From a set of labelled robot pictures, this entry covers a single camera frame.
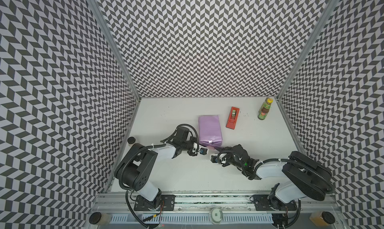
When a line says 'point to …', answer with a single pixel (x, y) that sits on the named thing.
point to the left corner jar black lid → (95, 217)
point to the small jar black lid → (131, 140)
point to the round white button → (216, 216)
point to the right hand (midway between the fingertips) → (216, 151)
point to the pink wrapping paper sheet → (210, 131)
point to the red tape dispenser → (232, 118)
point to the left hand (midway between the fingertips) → (203, 142)
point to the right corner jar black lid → (328, 217)
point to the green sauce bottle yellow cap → (264, 110)
